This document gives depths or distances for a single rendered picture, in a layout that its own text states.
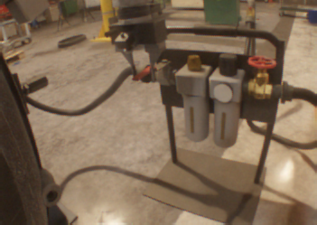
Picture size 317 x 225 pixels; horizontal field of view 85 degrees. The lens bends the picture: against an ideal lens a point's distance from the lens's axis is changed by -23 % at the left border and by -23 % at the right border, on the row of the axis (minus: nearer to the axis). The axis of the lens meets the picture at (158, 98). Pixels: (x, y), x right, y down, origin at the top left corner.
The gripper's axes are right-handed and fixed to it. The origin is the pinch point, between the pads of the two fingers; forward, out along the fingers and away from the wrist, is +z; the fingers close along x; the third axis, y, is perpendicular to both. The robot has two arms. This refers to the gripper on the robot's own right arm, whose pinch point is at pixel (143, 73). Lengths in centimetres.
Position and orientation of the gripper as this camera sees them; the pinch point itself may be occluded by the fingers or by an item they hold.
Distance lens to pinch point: 53.7
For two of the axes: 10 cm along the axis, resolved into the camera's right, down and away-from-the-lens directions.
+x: 8.6, 1.5, -5.0
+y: -5.0, 4.7, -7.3
